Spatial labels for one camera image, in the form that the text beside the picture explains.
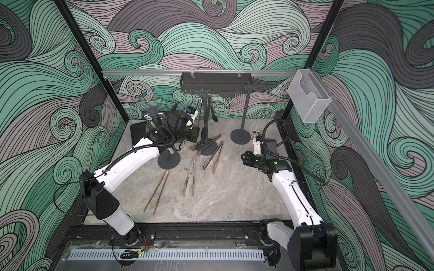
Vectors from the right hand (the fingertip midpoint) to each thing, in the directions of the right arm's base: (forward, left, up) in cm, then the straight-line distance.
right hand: (243, 157), depth 81 cm
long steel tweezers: (+1, +42, -16) cm, 45 cm away
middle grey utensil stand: (+16, +17, -15) cm, 28 cm away
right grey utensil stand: (+26, -4, -16) cm, 31 cm away
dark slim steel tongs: (+20, +10, -16) cm, 27 cm away
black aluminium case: (+27, +64, -10) cm, 71 cm away
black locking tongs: (+12, +19, +6) cm, 24 cm away
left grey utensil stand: (+9, +42, -16) cm, 45 cm away
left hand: (+9, +22, +13) cm, 27 cm away
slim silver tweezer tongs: (+6, +27, -15) cm, 32 cm away
